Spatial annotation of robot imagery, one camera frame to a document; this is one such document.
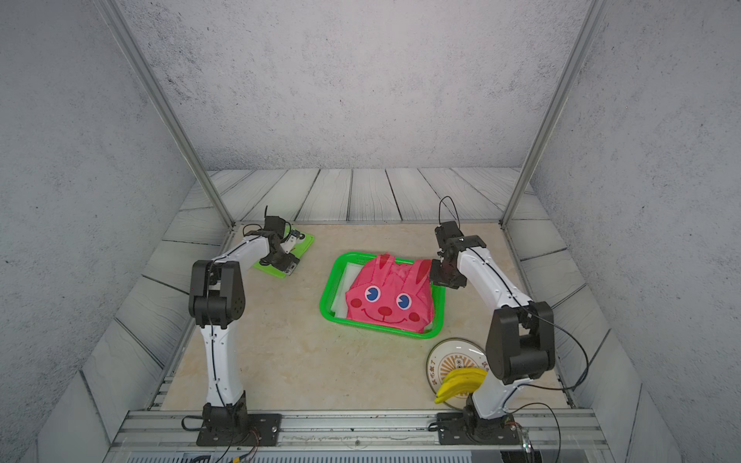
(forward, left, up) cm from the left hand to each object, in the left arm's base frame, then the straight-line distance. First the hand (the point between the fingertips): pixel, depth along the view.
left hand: (286, 260), depth 107 cm
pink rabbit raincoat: (-18, -36, +6) cm, 41 cm away
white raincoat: (-10, -22, +3) cm, 24 cm away
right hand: (-17, -53, +11) cm, 57 cm away
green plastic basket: (-20, -17, +6) cm, 27 cm away
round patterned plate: (-35, -55, -1) cm, 65 cm away
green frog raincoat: (+5, -5, +3) cm, 7 cm away
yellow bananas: (-44, -54, +4) cm, 70 cm away
